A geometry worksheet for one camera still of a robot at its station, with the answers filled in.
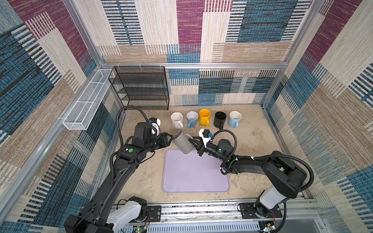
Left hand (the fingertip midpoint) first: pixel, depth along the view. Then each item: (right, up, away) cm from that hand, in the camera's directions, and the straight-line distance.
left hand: (171, 137), depth 74 cm
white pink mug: (0, +9, +29) cm, 30 cm away
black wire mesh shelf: (-24, +33, +36) cm, 55 cm away
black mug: (+30, +9, +28) cm, 42 cm away
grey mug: (+5, -2, +4) cm, 7 cm away
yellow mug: (+20, +11, +29) cm, 36 cm away
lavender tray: (+10, -21, +10) cm, 26 cm away
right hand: (+10, -2, +7) cm, 12 cm away
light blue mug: (+40, +10, +28) cm, 50 cm away
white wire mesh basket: (-58, +14, +19) cm, 63 cm away
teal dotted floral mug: (+11, +11, +31) cm, 35 cm away
